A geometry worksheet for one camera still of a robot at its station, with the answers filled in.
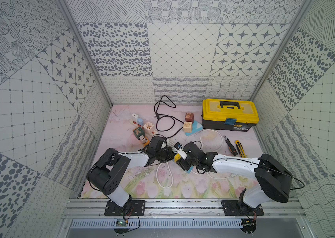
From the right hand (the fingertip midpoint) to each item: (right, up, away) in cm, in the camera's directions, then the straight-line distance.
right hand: (182, 158), depth 86 cm
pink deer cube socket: (-22, +18, +9) cm, 30 cm away
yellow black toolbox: (+30, +26, +5) cm, 40 cm away
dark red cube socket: (+6, +25, +15) cm, 29 cm away
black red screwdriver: (+33, +3, +6) cm, 34 cm away
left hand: (-2, +1, +2) cm, 3 cm away
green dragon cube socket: (-28, +15, +7) cm, 32 cm away
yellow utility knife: (+39, +3, +9) cm, 40 cm away
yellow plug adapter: (-3, +2, -5) cm, 6 cm away
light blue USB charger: (-29, +22, +15) cm, 39 cm away
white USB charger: (-32, +25, +17) cm, 44 cm away
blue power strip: (+4, -4, -8) cm, 10 cm away
